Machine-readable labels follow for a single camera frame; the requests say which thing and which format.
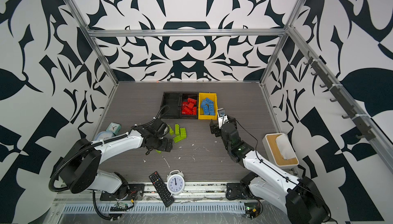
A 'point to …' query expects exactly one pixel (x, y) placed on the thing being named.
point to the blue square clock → (104, 134)
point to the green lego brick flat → (177, 138)
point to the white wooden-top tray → (279, 150)
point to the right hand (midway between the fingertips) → (220, 117)
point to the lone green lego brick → (159, 152)
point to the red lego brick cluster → (189, 106)
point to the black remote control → (161, 188)
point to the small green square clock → (114, 128)
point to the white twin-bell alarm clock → (175, 182)
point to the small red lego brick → (194, 111)
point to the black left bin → (172, 99)
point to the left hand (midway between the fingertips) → (166, 143)
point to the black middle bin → (183, 97)
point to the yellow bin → (213, 97)
